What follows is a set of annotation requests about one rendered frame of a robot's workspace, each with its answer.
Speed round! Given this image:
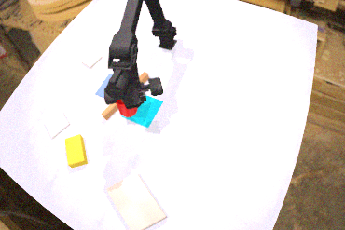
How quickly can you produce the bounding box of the yellow rectangular block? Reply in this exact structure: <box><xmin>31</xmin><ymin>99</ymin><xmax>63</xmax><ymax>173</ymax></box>
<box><xmin>65</xmin><ymin>134</ymin><xmax>89</xmax><ymax>168</ymax></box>

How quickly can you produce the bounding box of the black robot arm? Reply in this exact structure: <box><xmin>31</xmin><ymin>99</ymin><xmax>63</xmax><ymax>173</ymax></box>
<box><xmin>105</xmin><ymin>0</ymin><xmax>177</xmax><ymax>110</ymax></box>

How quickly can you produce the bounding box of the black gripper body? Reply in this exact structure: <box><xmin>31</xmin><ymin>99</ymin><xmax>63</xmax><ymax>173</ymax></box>
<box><xmin>104</xmin><ymin>75</ymin><xmax>163</xmax><ymax>105</ymax></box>

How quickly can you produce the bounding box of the red plastic cup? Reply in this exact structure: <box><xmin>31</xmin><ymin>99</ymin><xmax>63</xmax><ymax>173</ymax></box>
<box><xmin>116</xmin><ymin>100</ymin><xmax>138</xmax><ymax>118</ymax></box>

